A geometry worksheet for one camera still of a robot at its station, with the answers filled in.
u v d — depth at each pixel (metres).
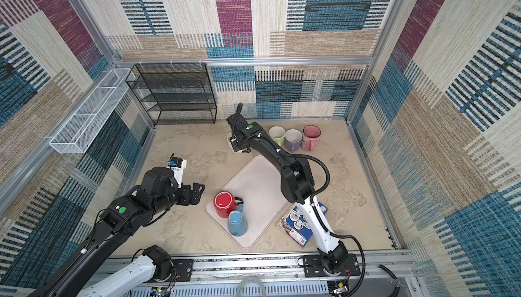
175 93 1.08
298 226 0.81
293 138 1.09
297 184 0.60
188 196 0.63
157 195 0.52
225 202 0.81
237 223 0.74
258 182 0.96
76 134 0.71
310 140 0.98
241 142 0.69
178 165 0.62
